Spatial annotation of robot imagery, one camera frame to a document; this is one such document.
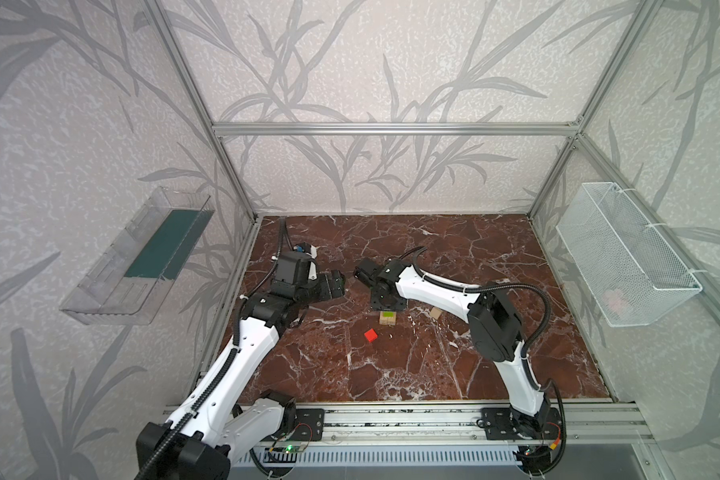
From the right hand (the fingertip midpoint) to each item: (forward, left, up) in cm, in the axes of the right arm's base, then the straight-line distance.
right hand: (382, 296), depth 92 cm
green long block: (-6, -2, -1) cm, 6 cm away
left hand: (-2, +12, +17) cm, 21 cm away
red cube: (-11, +3, -5) cm, 12 cm away
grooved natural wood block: (-7, -1, -1) cm, 7 cm away
